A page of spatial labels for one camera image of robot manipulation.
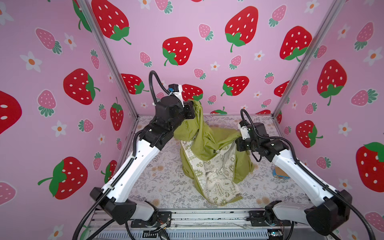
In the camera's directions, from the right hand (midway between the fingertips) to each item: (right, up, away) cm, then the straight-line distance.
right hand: (236, 140), depth 80 cm
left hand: (-23, +19, -16) cm, 33 cm away
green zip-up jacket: (-12, -10, +2) cm, 16 cm away
